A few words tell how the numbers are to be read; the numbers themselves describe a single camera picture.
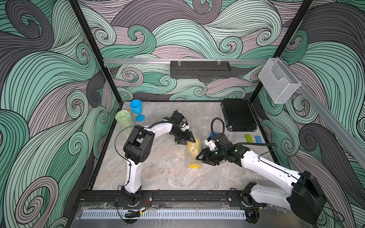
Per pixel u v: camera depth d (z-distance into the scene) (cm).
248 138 97
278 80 80
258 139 95
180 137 81
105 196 74
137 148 53
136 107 96
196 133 91
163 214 70
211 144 75
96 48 88
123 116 92
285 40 83
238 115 111
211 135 96
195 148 85
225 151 61
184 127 85
